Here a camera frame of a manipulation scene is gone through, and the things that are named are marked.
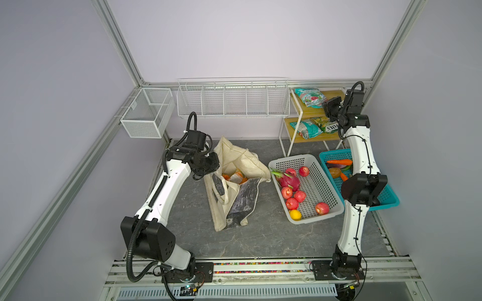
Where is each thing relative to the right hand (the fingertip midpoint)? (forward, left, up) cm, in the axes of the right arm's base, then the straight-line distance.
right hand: (323, 101), depth 87 cm
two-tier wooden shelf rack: (-5, +12, -2) cm, 13 cm away
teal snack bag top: (+3, +4, 0) cm, 5 cm away
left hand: (-29, +48, -13) cm, 57 cm away
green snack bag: (+3, -7, -17) cm, 19 cm away
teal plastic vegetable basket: (-35, -31, -30) cm, 56 cm away
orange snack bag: (-27, +40, -24) cm, 54 cm away
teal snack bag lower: (0, +4, -17) cm, 17 cm away
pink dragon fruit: (-26, +16, -27) cm, 40 cm away
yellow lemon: (-42, +14, -31) cm, 54 cm away
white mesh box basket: (+6, +90, -10) cm, 90 cm away
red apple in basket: (-33, +17, -27) cm, 46 cm away
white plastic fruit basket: (-34, -1, -34) cm, 48 cm away
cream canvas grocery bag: (-41, +41, -11) cm, 59 cm away
